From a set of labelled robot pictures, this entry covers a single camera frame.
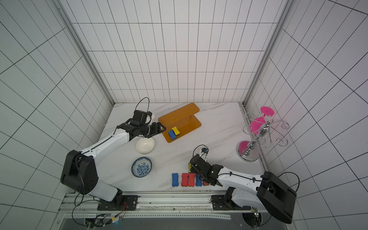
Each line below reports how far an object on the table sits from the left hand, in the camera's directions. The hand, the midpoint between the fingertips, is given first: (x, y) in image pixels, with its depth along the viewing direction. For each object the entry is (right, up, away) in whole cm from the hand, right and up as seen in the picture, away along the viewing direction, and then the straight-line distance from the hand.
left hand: (160, 132), depth 85 cm
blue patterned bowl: (-12, -21, -1) cm, 24 cm away
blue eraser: (+10, -27, -6) cm, 30 cm away
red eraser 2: (+19, -26, -6) cm, 33 cm away
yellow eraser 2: (+8, -1, +13) cm, 16 cm away
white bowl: (-11, -9, +7) cm, 16 cm away
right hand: (+16, -20, -1) cm, 26 cm away
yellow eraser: (+18, -19, -7) cm, 27 cm away
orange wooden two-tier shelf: (+14, +8, +7) cm, 18 cm away
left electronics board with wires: (-18, -39, -18) cm, 47 cm away
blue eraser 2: (+23, -27, -7) cm, 36 cm away
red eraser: (+15, -27, -6) cm, 32 cm away
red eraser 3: (+26, -28, -6) cm, 39 cm away
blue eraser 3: (+6, -3, +12) cm, 14 cm away
